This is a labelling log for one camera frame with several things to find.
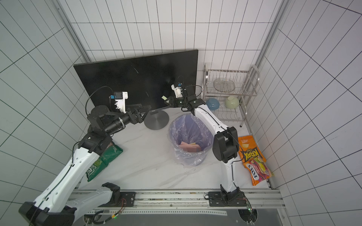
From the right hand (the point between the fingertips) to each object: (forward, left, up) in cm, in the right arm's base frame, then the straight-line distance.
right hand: (161, 102), depth 85 cm
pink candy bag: (-30, -59, -23) cm, 70 cm away
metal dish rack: (+13, -44, +1) cm, 46 cm away
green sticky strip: (+3, -2, +1) cm, 4 cm away
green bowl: (+18, -50, -16) cm, 56 cm away
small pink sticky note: (-21, -19, -18) cm, 33 cm away
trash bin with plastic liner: (-15, -20, -18) cm, 31 cm away
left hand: (-16, +3, +12) cm, 21 cm away
